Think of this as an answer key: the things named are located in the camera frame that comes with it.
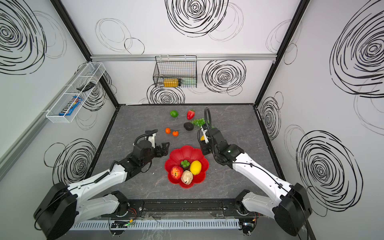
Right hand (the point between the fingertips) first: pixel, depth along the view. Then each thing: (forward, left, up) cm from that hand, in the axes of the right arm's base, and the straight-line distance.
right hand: (202, 141), depth 79 cm
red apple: (-13, +14, -10) cm, 22 cm away
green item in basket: (+30, +8, +16) cm, 35 cm away
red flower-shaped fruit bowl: (0, +9, -14) cm, 17 cm away
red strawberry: (+30, +8, -13) cm, 34 cm away
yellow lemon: (-9, +4, -13) cm, 16 cm away
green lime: (+32, +21, -14) cm, 41 cm away
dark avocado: (+20, +9, -13) cm, 25 cm away
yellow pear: (+11, -1, -14) cm, 18 cm away
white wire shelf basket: (+39, +69, +17) cm, 81 cm away
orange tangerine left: (+16, +23, -13) cm, 30 cm away
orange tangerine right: (+15, +18, -15) cm, 28 cm away
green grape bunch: (+24, +1, -13) cm, 27 cm away
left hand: (+1, +21, -4) cm, 22 cm away
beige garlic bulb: (-16, +8, -10) cm, 20 cm away
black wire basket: (+46, +16, +14) cm, 50 cm away
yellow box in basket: (+30, +19, +16) cm, 39 cm away
